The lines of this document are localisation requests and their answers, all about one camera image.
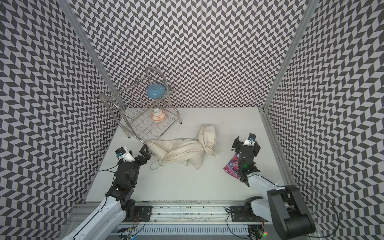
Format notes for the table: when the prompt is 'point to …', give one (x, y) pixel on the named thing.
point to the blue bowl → (156, 90)
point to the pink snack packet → (232, 167)
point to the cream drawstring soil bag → (189, 151)
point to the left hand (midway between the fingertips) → (139, 148)
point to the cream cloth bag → (207, 136)
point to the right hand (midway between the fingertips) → (246, 141)
